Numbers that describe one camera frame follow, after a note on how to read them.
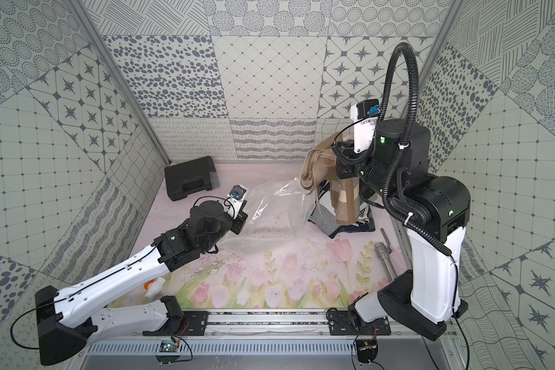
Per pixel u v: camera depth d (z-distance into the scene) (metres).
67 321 0.39
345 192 0.55
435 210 0.28
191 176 1.09
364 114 0.38
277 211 1.00
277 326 0.76
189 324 0.73
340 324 0.73
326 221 0.91
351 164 0.43
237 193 0.58
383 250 0.88
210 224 0.51
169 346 0.72
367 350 0.73
